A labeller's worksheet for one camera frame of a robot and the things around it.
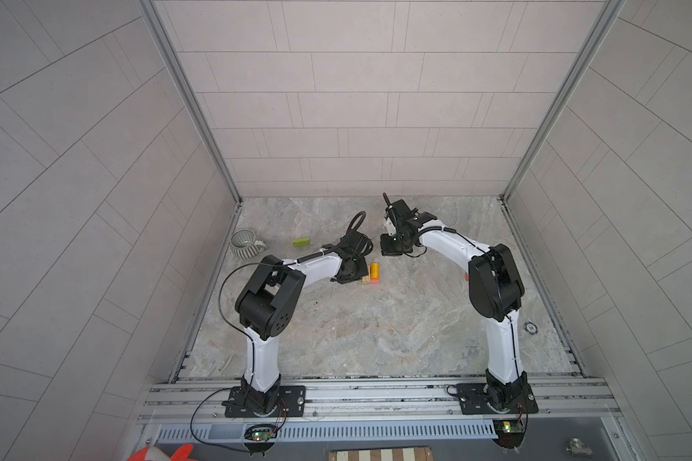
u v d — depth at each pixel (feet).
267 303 1.61
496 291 1.71
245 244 3.26
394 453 2.06
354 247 2.48
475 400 2.32
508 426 2.26
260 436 2.11
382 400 2.37
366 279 2.97
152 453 1.94
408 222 2.36
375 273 3.04
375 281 3.00
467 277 1.81
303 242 3.32
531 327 2.72
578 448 2.10
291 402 2.32
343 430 3.45
